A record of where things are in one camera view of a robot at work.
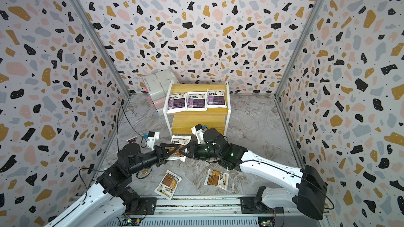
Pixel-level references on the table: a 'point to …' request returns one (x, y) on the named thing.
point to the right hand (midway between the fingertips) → (179, 153)
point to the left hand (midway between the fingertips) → (179, 149)
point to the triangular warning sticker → (132, 140)
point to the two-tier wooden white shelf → (182, 122)
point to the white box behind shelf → (158, 85)
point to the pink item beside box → (160, 103)
